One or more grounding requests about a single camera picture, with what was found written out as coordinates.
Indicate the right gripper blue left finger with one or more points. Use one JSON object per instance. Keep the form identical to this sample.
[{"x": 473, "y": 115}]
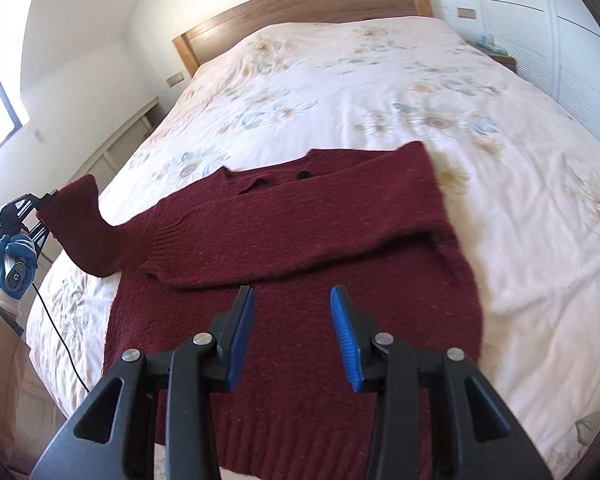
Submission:
[{"x": 112, "y": 433}]

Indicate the white wardrobe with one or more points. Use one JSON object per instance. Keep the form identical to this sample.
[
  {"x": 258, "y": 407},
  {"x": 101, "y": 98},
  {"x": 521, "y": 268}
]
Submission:
[{"x": 556, "y": 44}]

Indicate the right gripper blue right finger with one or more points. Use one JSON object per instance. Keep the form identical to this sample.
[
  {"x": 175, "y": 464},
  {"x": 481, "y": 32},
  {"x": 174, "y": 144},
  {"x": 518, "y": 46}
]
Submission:
[{"x": 474, "y": 435}]

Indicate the wall switch plate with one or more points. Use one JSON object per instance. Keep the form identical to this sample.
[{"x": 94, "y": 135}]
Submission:
[
  {"x": 467, "y": 13},
  {"x": 175, "y": 79}
]

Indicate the left forearm beige sleeve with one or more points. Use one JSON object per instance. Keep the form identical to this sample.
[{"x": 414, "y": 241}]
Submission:
[{"x": 14, "y": 355}]

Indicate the left hand blue white glove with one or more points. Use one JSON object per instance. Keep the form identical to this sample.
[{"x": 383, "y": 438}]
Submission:
[{"x": 18, "y": 265}]

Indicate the bedside table with items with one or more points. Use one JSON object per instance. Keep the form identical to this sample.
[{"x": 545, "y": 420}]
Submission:
[{"x": 487, "y": 46}]

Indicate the left wall switch plate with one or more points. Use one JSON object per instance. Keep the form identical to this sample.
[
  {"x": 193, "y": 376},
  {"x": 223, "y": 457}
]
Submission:
[{"x": 175, "y": 79}]

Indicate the floral white duvet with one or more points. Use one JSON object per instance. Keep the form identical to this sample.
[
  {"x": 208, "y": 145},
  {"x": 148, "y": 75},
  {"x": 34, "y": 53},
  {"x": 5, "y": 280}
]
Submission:
[{"x": 519, "y": 178}]

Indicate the right wall switch plate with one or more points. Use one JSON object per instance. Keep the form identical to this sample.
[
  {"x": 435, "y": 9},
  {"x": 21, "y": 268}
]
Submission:
[{"x": 467, "y": 13}]

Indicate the dark red knitted sweater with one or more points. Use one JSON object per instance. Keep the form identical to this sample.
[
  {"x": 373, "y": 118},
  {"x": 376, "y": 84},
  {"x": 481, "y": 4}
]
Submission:
[{"x": 371, "y": 221}]

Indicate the wooden headboard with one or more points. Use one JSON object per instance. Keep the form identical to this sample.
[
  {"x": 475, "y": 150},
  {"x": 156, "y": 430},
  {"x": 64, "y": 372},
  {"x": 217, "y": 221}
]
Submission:
[{"x": 212, "y": 37}]

